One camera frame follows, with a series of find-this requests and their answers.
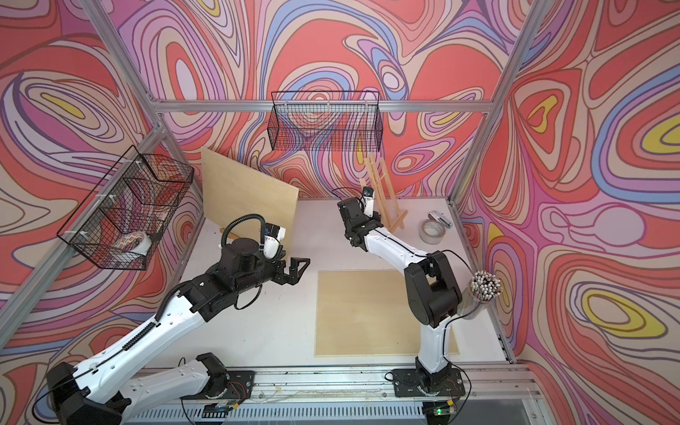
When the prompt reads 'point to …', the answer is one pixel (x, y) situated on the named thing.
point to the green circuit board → (216, 411)
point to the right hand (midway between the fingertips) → (372, 218)
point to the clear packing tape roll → (431, 231)
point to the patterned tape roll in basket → (139, 243)
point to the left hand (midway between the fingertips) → (301, 258)
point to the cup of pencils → (484, 287)
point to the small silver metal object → (440, 218)
